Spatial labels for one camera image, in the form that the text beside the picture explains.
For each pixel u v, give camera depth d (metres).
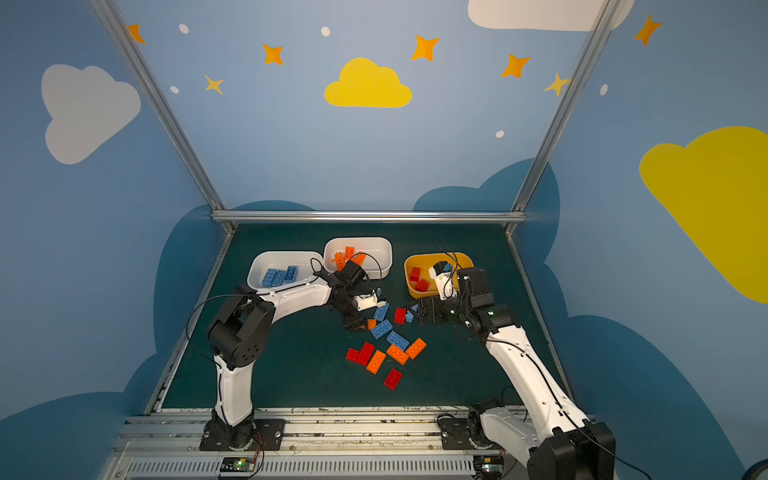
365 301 0.85
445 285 0.69
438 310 0.69
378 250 1.13
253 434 0.68
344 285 0.75
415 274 1.04
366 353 0.88
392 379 0.82
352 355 0.86
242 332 0.51
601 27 0.71
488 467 0.72
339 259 1.08
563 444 0.39
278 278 1.04
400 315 0.94
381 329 0.93
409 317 0.95
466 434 0.74
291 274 1.04
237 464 0.71
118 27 0.71
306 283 0.65
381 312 0.96
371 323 0.93
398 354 0.88
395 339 0.91
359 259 1.11
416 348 0.89
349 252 1.11
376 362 0.86
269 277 1.04
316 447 0.73
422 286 1.03
